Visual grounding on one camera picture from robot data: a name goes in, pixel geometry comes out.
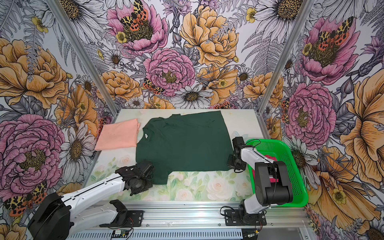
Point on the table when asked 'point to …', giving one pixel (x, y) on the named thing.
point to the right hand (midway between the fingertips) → (232, 168)
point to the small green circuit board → (120, 233)
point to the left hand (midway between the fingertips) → (146, 190)
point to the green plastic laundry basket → (281, 151)
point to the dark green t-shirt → (198, 141)
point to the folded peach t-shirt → (117, 135)
